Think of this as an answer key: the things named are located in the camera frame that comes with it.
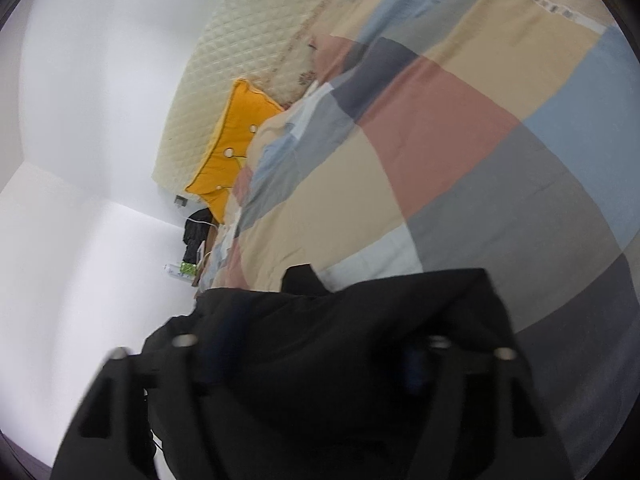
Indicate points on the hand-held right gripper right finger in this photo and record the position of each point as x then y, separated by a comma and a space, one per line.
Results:
415, 362

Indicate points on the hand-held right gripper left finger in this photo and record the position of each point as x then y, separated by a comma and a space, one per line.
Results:
220, 355

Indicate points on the black puffer jacket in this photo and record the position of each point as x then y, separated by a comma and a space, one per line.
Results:
325, 360

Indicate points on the green box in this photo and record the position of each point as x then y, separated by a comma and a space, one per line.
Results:
188, 269

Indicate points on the wooden nightstand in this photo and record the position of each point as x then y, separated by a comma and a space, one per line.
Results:
210, 260

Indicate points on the white spray bottle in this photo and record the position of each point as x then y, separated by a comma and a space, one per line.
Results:
172, 270

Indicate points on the white flat box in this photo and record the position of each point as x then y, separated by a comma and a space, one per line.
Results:
202, 254

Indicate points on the black bag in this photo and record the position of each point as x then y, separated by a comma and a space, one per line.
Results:
196, 235

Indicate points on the yellow pillow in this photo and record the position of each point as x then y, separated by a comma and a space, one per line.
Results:
230, 150

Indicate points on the patchwork checked quilt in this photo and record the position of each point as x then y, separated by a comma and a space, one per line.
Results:
450, 160

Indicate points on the cream quilted headboard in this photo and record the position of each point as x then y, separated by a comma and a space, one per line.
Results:
240, 45

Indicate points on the grey wall socket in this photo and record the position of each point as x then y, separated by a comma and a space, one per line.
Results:
180, 201

